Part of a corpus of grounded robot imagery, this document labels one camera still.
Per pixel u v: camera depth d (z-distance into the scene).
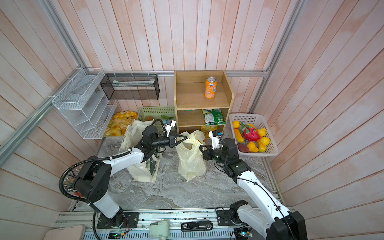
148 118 1.15
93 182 0.46
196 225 0.68
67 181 0.72
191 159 0.73
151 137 0.67
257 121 1.10
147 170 0.74
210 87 0.78
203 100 0.87
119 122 1.09
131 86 1.06
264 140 0.94
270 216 0.41
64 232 0.69
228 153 0.59
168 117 1.18
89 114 0.81
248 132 0.98
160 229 0.69
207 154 0.67
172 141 0.73
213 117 0.92
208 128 1.07
